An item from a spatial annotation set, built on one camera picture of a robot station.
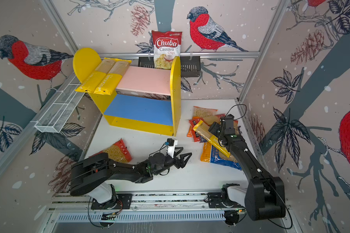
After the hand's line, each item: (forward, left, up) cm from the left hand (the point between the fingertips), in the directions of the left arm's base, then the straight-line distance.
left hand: (188, 153), depth 74 cm
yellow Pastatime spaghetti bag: (+19, -10, -5) cm, 22 cm away
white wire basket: (+14, +67, +14) cm, 70 cm away
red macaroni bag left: (+8, +44, -14) cm, 47 cm away
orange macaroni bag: (+38, -11, -11) cm, 41 cm away
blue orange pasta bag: (+4, -15, -11) cm, 19 cm away
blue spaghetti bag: (+14, -11, -10) cm, 20 cm away
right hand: (+16, -16, -2) cm, 23 cm away
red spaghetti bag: (+16, -7, -11) cm, 21 cm away
